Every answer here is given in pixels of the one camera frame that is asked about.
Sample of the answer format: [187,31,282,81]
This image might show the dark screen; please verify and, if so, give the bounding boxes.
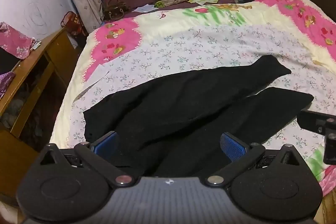
[0,48,21,75]

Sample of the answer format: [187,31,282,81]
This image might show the brown handbag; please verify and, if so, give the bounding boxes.
[102,0,130,22]

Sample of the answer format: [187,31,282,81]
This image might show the red patterned bag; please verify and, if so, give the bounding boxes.
[61,11,86,36]

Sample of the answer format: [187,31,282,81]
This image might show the floral printed blanket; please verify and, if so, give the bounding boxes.
[49,0,336,198]

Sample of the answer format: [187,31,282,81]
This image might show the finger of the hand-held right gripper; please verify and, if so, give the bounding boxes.
[297,109,336,133]
[324,132,336,165]

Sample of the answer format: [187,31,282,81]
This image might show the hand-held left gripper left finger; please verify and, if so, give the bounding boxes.
[39,131,133,186]

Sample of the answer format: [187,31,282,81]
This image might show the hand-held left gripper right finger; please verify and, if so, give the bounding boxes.
[206,132,302,187]

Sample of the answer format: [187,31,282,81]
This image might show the pink floral cloth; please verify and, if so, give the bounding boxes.
[0,21,36,60]

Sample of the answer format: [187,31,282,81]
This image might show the black pants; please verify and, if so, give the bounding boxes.
[83,55,315,177]

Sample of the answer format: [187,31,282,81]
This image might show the white papers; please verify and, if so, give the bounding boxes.
[132,4,156,14]

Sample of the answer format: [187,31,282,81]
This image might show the purple cloth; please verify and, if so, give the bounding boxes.
[0,71,15,99]

